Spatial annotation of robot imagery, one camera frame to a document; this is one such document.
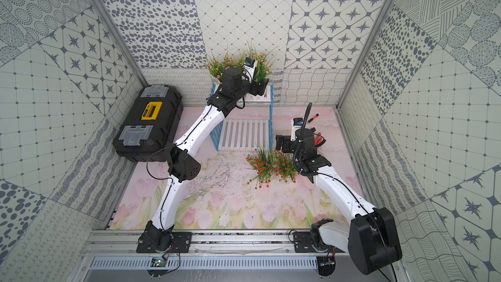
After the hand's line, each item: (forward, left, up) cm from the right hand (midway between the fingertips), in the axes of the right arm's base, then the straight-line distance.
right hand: (287, 138), depth 85 cm
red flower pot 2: (-12, +2, -3) cm, 13 cm away
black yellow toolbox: (+5, +63, +2) cm, 63 cm away
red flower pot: (-12, +11, -1) cm, 16 cm away
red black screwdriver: (+29, -21, -18) cm, 40 cm away
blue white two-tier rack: (+13, +20, -14) cm, 28 cm away
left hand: (+17, +9, +21) cm, 29 cm away
